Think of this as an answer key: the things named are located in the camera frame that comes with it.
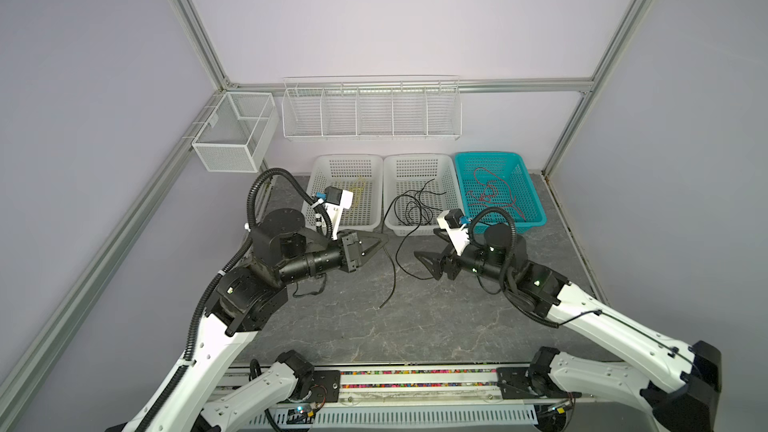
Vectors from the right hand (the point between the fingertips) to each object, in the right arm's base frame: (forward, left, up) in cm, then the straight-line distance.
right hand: (426, 244), depth 69 cm
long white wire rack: (+51, +15, +4) cm, 53 cm away
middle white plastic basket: (+41, 0, -27) cm, 49 cm away
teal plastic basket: (+48, -36, -22) cm, 64 cm away
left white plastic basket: (+41, +22, -17) cm, 49 cm away
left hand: (-8, +9, +12) cm, 17 cm away
